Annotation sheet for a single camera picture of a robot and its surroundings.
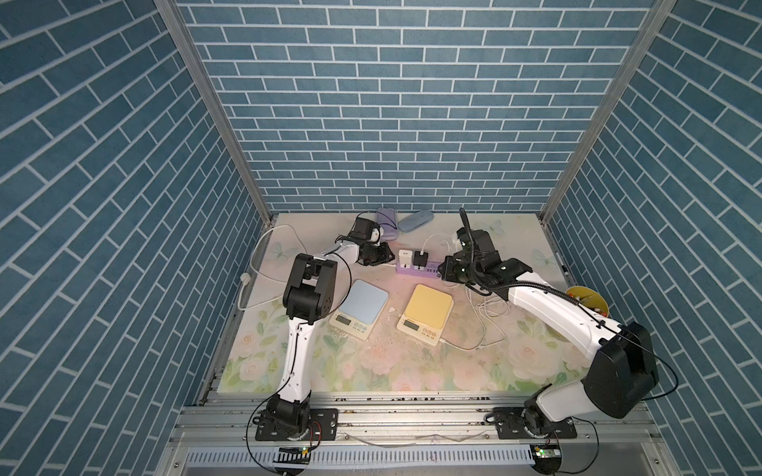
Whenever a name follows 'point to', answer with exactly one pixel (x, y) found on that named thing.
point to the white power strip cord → (263, 232)
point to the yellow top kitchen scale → (427, 314)
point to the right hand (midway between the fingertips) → (441, 268)
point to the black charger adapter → (419, 259)
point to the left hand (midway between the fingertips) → (398, 257)
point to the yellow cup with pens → (589, 297)
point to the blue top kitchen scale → (360, 309)
